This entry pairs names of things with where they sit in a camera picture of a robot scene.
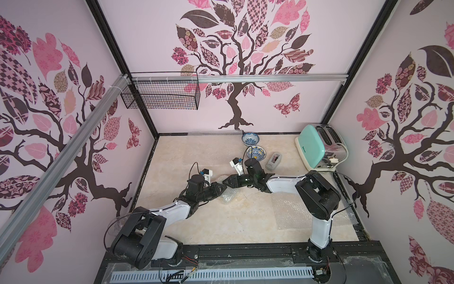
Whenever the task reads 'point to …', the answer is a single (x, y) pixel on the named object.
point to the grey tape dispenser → (273, 161)
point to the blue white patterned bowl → (250, 138)
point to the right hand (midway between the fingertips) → (225, 180)
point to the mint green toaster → (320, 147)
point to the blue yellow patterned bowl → (256, 152)
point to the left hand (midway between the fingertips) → (228, 190)
